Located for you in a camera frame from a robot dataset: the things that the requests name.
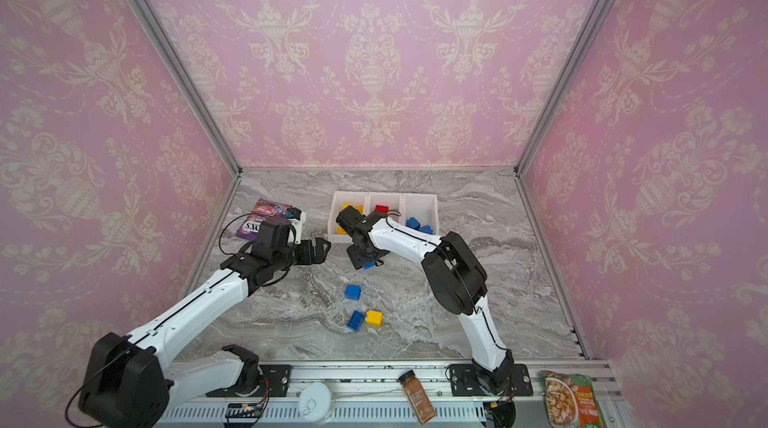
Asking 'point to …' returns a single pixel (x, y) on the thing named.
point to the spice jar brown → (417, 396)
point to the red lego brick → (382, 209)
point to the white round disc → (315, 402)
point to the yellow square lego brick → (345, 205)
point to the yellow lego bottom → (374, 318)
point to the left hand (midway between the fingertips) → (318, 245)
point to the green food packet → (571, 400)
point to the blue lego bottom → (355, 321)
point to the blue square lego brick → (368, 265)
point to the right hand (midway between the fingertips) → (368, 255)
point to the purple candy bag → (263, 209)
